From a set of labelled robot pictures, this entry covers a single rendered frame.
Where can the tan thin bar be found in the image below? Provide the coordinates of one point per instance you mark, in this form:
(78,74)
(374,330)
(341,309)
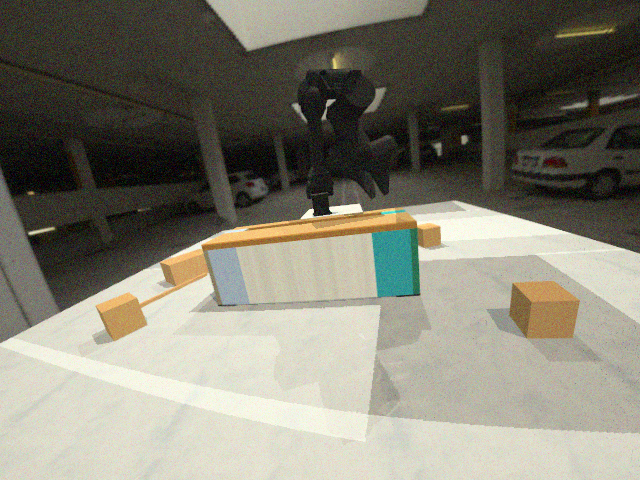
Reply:
(172,290)

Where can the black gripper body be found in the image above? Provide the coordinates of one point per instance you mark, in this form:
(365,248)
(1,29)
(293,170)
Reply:
(366,151)

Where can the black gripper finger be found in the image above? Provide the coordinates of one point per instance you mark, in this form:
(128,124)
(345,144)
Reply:
(365,180)
(380,170)

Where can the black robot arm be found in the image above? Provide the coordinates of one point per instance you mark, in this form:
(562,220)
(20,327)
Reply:
(353,93)

